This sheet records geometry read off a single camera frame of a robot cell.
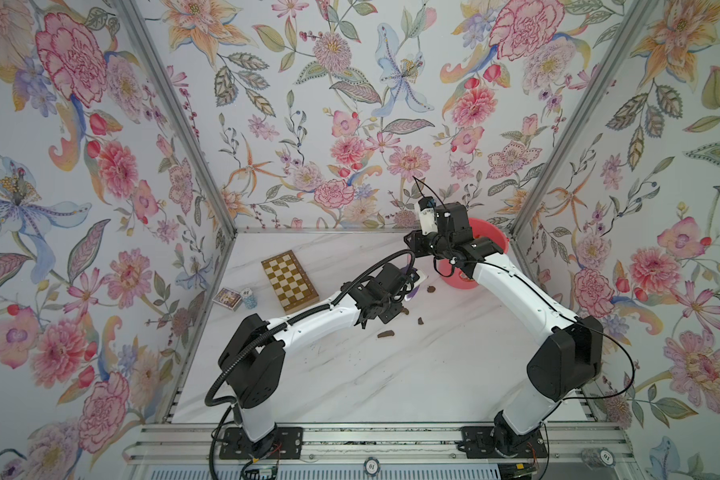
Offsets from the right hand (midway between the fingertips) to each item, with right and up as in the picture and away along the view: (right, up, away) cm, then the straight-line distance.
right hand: (408, 233), depth 84 cm
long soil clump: (-5, -30, +9) cm, 32 cm away
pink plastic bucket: (+26, +3, +14) cm, 30 cm away
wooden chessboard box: (-37, -15, +18) cm, 44 cm away
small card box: (-57, -20, +15) cm, 63 cm away
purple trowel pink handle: (+2, -15, 0) cm, 15 cm away
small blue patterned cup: (-49, -20, +11) cm, 54 cm away
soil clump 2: (+6, -27, +11) cm, 30 cm away
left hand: (-3, -18, +1) cm, 19 cm away
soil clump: (+11, -18, +20) cm, 29 cm away
